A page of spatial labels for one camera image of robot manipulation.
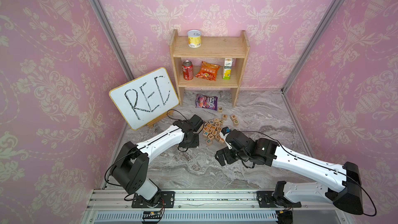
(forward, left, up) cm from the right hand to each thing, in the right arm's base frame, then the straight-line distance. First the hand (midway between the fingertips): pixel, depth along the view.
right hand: (223, 153), depth 73 cm
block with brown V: (+28, 0, -12) cm, 30 cm away
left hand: (+9, +14, -9) cm, 19 cm away
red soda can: (+45, +16, +16) cm, 50 cm away
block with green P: (+36, -4, -12) cm, 38 cm away
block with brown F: (+16, +4, -12) cm, 20 cm away
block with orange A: (+22, +7, -13) cm, 26 cm away
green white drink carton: (+44, -7, +16) cm, 48 cm away
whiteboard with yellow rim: (+35, +42, +4) cm, 55 cm away
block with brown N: (+30, -12, -13) cm, 35 cm away
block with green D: (+25, -13, -13) cm, 31 cm away
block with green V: (+26, -3, -13) cm, 29 cm away
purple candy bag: (+43, +6, -11) cm, 45 cm away
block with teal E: (+12, +6, -12) cm, 18 cm away
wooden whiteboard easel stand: (+26, +41, -11) cm, 50 cm away
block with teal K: (+18, +7, -13) cm, 23 cm away
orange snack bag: (+49, +3, +11) cm, 51 cm away
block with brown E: (+30, -6, -13) cm, 33 cm away
